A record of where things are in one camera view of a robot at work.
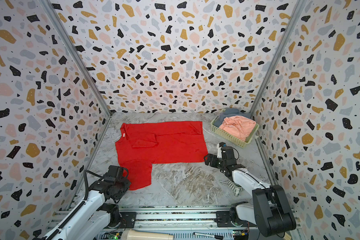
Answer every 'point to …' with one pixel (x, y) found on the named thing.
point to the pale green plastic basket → (228, 134)
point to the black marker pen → (216, 236)
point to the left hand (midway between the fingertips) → (130, 183)
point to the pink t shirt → (238, 126)
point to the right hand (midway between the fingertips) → (208, 155)
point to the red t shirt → (140, 144)
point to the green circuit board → (112, 236)
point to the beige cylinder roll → (146, 235)
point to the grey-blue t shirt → (229, 112)
